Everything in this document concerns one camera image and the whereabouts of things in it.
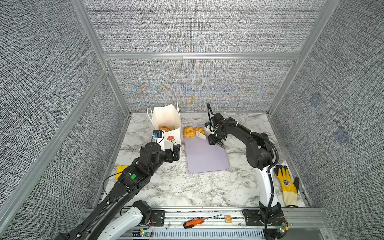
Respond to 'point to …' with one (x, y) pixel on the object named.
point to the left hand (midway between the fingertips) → (174, 143)
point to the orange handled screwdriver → (190, 224)
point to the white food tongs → (201, 135)
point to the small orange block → (228, 219)
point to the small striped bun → (200, 129)
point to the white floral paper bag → (167, 118)
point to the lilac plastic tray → (202, 156)
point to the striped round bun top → (165, 128)
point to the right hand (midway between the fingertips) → (213, 136)
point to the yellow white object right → (290, 185)
